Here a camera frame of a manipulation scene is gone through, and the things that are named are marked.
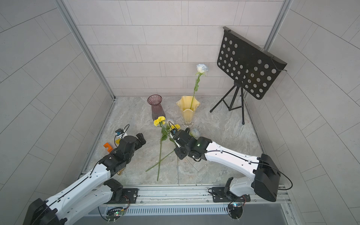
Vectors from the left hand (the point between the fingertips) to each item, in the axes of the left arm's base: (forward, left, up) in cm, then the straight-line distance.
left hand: (141, 136), depth 83 cm
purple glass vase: (+22, -6, +8) cm, 24 cm away
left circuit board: (-37, +7, -9) cm, 38 cm away
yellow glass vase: (+20, -28, +7) cm, 35 cm away
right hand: (-9, -23, +1) cm, 24 cm away
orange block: (-3, +22, -8) cm, 24 cm away
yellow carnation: (+4, -13, +11) cm, 17 cm away
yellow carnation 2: (+11, -20, -5) cm, 23 cm away
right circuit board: (-35, -52, -10) cm, 63 cm away
